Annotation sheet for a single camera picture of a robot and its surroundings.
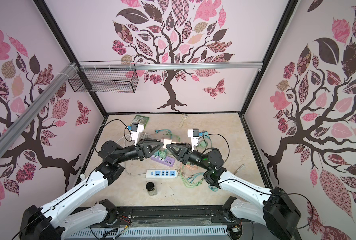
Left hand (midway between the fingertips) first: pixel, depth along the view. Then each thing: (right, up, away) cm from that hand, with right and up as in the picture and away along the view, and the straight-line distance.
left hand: (164, 147), depth 60 cm
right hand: (+2, 0, -1) cm, 2 cm away
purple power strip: (-1, -13, +30) cm, 33 cm away
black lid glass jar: (-9, -24, +14) cm, 29 cm away
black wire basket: (-43, +41, +35) cm, 69 cm away
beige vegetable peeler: (+9, +16, +58) cm, 61 cm away
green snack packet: (-26, +14, +56) cm, 64 cm away
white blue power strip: (-5, -19, +26) cm, 32 cm away
